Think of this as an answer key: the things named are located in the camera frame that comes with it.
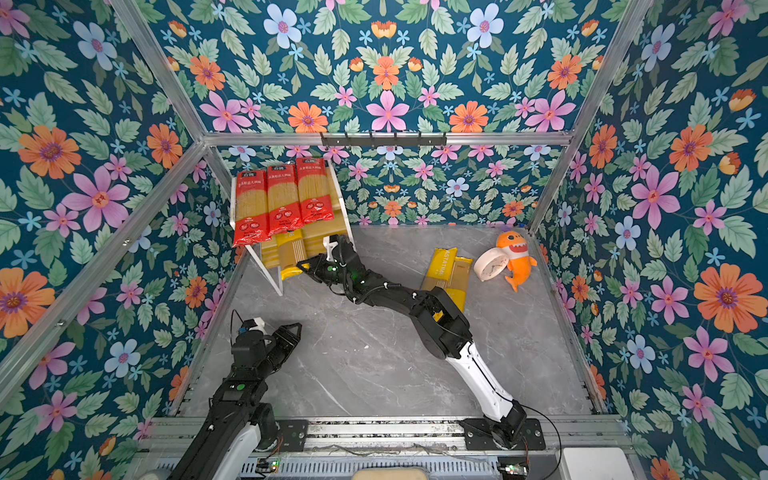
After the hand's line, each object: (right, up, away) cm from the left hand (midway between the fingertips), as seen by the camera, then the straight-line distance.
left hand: (302, 323), depth 83 cm
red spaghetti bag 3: (+6, +33, -6) cm, 34 cm away
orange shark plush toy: (+68, +22, +21) cm, 74 cm away
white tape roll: (+57, +17, +13) cm, 61 cm away
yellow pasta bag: (-5, +20, +6) cm, 22 cm away
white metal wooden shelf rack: (+1, +27, +13) cm, 30 cm away
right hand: (-2, +17, +1) cm, 18 cm away
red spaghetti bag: (-11, +31, -7) cm, 33 cm away
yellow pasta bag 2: (+45, +13, +21) cm, 52 cm away
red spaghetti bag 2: (-2, +31, -7) cm, 32 cm away
